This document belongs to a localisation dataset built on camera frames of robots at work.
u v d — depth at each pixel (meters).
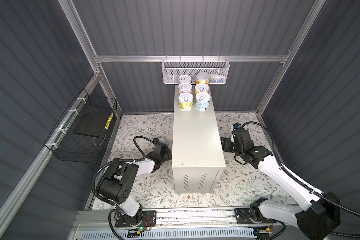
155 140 0.86
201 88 0.77
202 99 0.71
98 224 0.74
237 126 0.71
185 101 0.71
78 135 0.72
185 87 0.77
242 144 0.59
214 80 0.89
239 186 0.84
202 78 0.79
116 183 0.46
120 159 0.54
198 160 0.56
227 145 0.72
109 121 0.80
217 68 0.83
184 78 0.82
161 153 0.74
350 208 0.37
